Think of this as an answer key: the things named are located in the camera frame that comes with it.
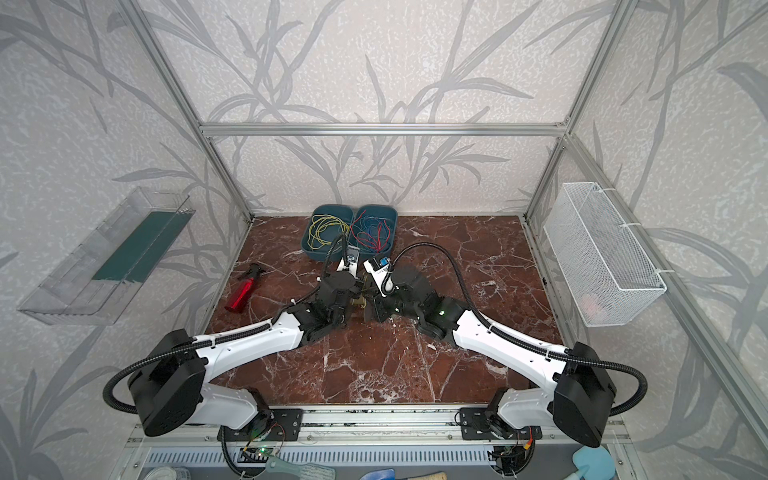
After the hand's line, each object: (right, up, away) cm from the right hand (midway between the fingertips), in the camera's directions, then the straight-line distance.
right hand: (365, 282), depth 74 cm
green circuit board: (-27, -42, -2) cm, 50 cm away
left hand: (-4, +6, +9) cm, 12 cm away
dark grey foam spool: (-1, -5, -1) cm, 5 cm away
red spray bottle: (-43, -7, +21) cm, 49 cm away
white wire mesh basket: (+52, +4, -12) cm, 54 cm away
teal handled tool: (-13, -42, -8) cm, 44 cm away
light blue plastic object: (+53, -41, -6) cm, 67 cm away
